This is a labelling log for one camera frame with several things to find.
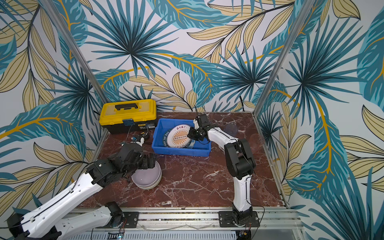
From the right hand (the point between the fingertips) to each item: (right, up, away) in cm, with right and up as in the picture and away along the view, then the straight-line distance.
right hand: (187, 135), depth 98 cm
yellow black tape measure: (-31, +2, +5) cm, 31 cm away
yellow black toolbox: (-37, +12, -4) cm, 39 cm away
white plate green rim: (+3, -6, -1) cm, 7 cm away
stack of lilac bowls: (-20, -22, -19) cm, 35 cm away
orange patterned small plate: (-7, -1, +2) cm, 7 cm away
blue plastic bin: (+9, -8, -3) cm, 13 cm away
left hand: (-18, -9, -26) cm, 33 cm away
